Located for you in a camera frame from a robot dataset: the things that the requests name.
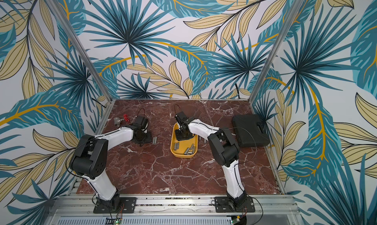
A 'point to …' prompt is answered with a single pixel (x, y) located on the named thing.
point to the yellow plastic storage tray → (185, 149)
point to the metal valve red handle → (117, 120)
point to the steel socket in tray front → (189, 151)
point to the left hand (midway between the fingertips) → (148, 140)
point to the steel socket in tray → (176, 146)
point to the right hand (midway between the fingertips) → (180, 137)
